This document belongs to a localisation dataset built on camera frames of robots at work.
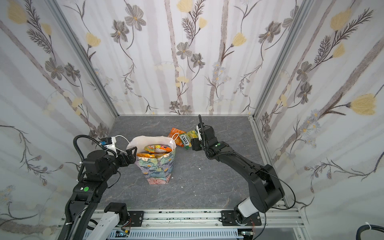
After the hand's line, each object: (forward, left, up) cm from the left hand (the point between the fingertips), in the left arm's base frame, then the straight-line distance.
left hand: (126, 145), depth 71 cm
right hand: (+10, -33, -8) cm, 35 cm away
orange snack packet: (+24, -20, -24) cm, 40 cm away
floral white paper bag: (-9, -15, -10) cm, 20 cm away
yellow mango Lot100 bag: (-4, -12, -5) cm, 13 cm away
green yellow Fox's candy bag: (+20, -28, -23) cm, 41 cm away
